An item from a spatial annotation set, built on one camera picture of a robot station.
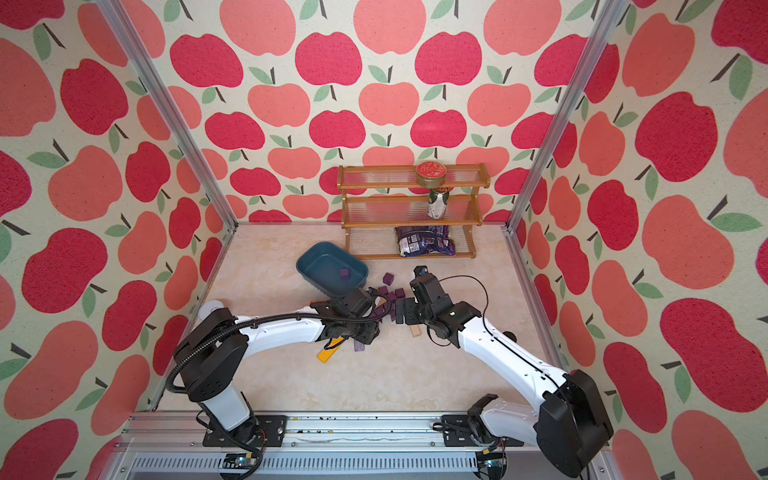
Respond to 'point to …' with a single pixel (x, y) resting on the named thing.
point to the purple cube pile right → (400, 293)
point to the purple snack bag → (421, 240)
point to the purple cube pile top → (383, 290)
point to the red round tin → (431, 174)
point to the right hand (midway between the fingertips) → (412, 309)
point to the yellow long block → (325, 355)
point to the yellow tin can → (207, 308)
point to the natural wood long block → (415, 330)
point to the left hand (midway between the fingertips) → (375, 336)
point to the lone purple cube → (388, 278)
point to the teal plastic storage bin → (332, 270)
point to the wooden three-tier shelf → (392, 217)
